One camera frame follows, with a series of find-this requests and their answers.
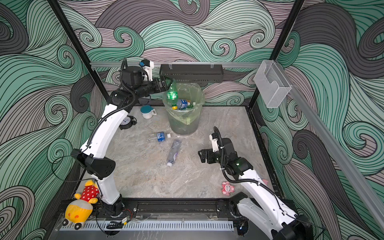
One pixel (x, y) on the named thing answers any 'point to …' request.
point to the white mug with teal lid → (147, 111)
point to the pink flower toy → (227, 188)
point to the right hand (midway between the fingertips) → (206, 151)
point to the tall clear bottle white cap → (176, 146)
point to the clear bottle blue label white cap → (159, 136)
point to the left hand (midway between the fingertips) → (168, 79)
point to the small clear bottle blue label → (181, 103)
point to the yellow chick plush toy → (79, 211)
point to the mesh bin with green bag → (185, 122)
